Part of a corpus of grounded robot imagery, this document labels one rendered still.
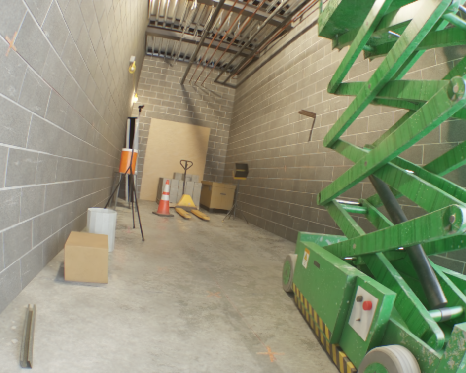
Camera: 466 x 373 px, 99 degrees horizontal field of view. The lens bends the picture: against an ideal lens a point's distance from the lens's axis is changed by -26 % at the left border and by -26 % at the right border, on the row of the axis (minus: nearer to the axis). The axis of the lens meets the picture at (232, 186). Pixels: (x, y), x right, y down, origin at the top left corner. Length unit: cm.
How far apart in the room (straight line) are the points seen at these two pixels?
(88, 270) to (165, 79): 729
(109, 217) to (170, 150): 579
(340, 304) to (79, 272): 156
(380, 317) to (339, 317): 27
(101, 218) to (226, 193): 486
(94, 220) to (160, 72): 666
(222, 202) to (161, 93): 381
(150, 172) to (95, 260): 637
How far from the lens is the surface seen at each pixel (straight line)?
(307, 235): 229
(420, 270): 139
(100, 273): 190
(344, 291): 127
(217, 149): 838
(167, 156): 811
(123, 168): 532
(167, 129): 820
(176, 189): 683
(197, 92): 858
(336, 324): 134
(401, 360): 98
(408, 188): 129
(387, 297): 110
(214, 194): 687
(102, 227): 254
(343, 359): 131
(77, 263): 188
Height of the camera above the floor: 77
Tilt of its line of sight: level
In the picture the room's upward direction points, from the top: 8 degrees clockwise
